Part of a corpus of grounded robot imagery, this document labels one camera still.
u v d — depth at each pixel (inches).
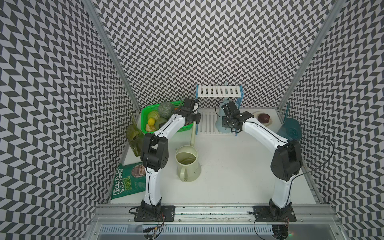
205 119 34.3
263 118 41.5
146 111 42.4
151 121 39.1
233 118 25.9
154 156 21.3
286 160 18.9
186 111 30.3
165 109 39.9
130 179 30.9
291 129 34.1
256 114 42.7
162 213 28.4
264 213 28.9
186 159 33.7
